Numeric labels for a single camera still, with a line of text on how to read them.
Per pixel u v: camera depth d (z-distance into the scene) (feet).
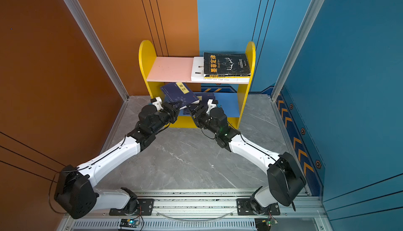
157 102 2.34
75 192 1.31
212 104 2.38
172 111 2.16
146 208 2.43
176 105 2.39
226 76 2.23
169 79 2.37
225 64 2.33
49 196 1.50
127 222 2.33
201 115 2.21
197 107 2.22
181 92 2.60
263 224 2.29
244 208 2.38
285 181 1.32
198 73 2.37
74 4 2.44
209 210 2.41
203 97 3.12
